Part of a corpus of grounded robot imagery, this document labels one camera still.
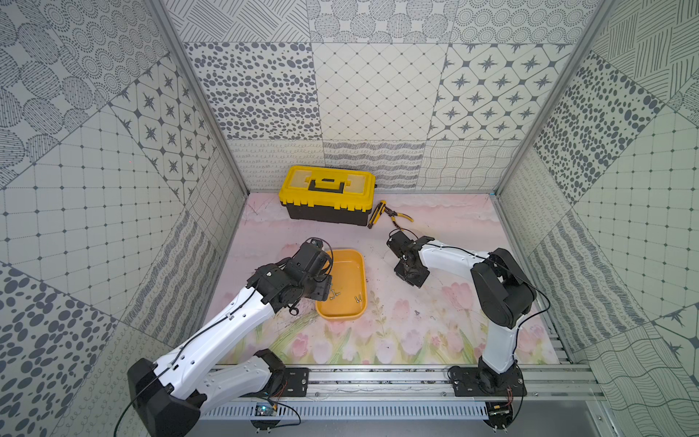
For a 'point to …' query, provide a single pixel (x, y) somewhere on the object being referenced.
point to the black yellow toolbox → (328, 194)
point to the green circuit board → (266, 409)
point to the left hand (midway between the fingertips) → (317, 276)
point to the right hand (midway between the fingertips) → (407, 280)
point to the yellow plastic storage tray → (347, 299)
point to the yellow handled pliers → (380, 209)
